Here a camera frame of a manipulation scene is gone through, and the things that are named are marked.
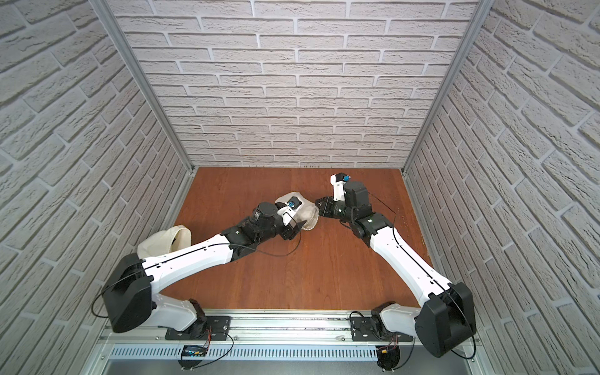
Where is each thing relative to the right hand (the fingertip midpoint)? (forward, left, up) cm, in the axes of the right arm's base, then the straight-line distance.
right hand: (309, 203), depth 76 cm
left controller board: (-38, +40, -26) cm, 61 cm away
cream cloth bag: (+2, +1, -8) cm, 8 cm away
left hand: (+2, +5, -3) cm, 6 cm away
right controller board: (-42, -21, -25) cm, 53 cm away
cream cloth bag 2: (-4, +54, -14) cm, 56 cm away
